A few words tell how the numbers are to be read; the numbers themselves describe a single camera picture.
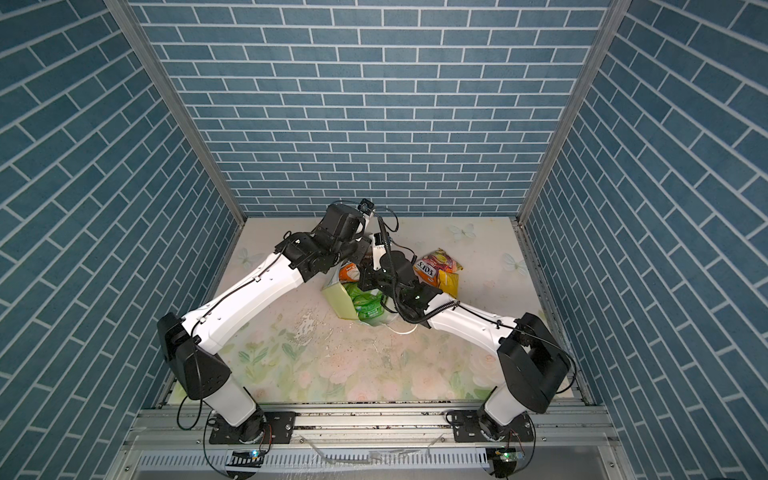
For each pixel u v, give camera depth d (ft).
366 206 2.14
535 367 1.43
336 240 1.83
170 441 2.38
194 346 1.36
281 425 2.44
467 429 2.42
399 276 1.96
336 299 2.32
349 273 2.65
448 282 3.08
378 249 2.35
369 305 2.56
